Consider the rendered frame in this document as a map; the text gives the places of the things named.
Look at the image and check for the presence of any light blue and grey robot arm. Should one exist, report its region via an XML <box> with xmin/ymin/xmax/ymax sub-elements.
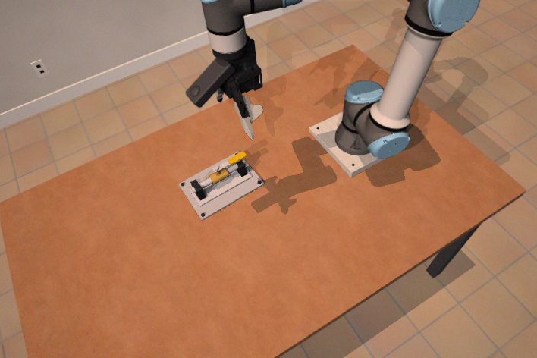
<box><xmin>186</xmin><ymin>0</ymin><xmax>480</xmax><ymax>159</ymax></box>

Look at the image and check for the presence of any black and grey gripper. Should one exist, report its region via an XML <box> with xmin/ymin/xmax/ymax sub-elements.
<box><xmin>212</xmin><ymin>34</ymin><xmax>263</xmax><ymax>140</ymax></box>

